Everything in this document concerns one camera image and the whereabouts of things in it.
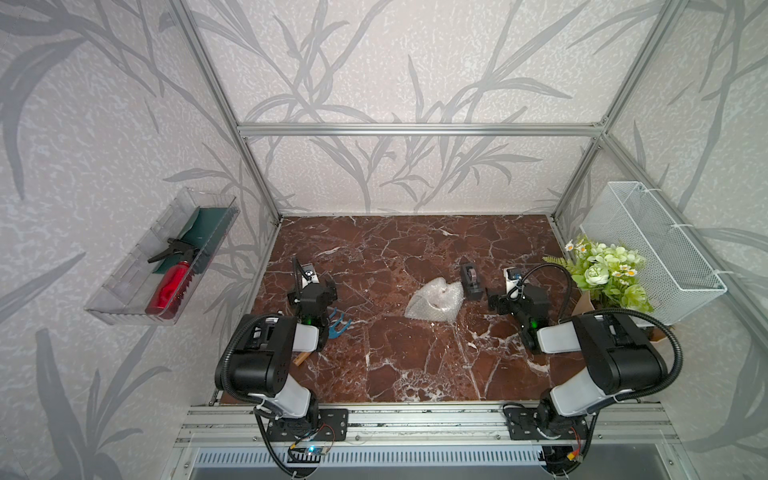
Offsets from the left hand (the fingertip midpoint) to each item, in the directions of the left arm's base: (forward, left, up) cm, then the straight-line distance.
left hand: (311, 279), depth 93 cm
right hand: (0, -61, -2) cm, 61 cm away
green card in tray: (-4, +19, +26) cm, 32 cm away
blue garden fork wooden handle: (-14, -8, -7) cm, 18 cm away
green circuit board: (-44, -8, -7) cm, 45 cm away
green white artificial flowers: (-13, -76, +25) cm, 81 cm away
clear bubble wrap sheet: (-8, -39, +1) cm, 40 cm away
